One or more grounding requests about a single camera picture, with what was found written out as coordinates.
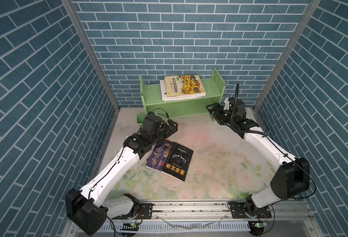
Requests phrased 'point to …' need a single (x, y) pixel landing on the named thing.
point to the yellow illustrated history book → (183, 85)
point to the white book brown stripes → (164, 97)
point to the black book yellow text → (178, 161)
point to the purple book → (159, 154)
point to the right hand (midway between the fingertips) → (210, 109)
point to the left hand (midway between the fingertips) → (178, 127)
